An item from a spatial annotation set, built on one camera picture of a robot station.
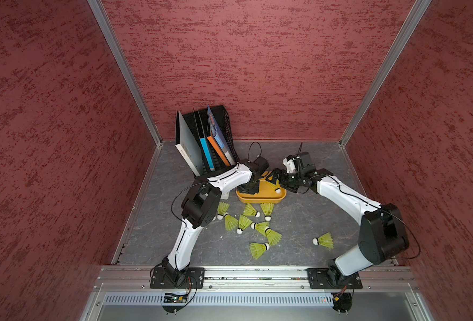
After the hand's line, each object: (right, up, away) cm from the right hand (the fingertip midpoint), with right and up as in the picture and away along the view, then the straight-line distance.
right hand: (273, 184), depth 87 cm
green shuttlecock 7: (-6, -18, -2) cm, 19 cm away
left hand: (-12, -5, +8) cm, 15 cm away
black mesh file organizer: (-35, +28, 0) cm, 45 cm away
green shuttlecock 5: (-2, -12, +2) cm, 12 cm away
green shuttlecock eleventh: (+21, -22, -6) cm, 31 cm away
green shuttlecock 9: (-7, -26, -7) cm, 28 cm away
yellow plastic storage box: (-1, -6, +12) cm, 14 cm away
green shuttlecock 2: (-23, -11, +3) cm, 26 cm away
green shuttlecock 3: (-19, -18, +1) cm, 26 cm away
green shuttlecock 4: (-11, -12, +1) cm, 16 cm away
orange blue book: (-25, +22, -5) cm, 34 cm away
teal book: (-29, +14, 0) cm, 32 cm away
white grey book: (-38, +17, -2) cm, 42 cm away
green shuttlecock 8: (0, -22, -4) cm, 23 cm away
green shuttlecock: (+4, -3, +10) cm, 11 cm away
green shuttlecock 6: (-13, -17, -2) cm, 21 cm away
